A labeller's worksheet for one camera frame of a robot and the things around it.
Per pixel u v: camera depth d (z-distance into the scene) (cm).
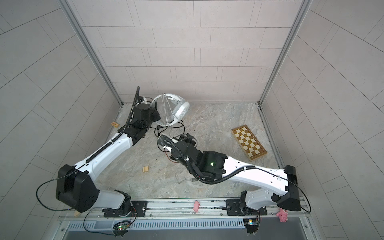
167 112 74
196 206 71
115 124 102
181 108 69
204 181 44
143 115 59
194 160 43
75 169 42
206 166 44
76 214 68
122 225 64
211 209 72
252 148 89
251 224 68
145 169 83
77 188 39
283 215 67
